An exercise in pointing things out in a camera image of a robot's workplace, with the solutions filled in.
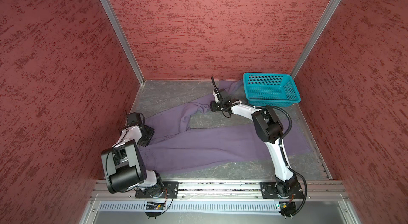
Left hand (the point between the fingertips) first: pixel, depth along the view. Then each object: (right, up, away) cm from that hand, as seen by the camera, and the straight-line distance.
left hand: (152, 137), depth 90 cm
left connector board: (+6, -27, -17) cm, 33 cm away
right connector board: (+69, -28, -19) cm, 77 cm away
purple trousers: (+12, -4, -1) cm, 12 cm away
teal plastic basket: (+80, +29, +27) cm, 90 cm away
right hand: (+35, +16, +15) cm, 41 cm away
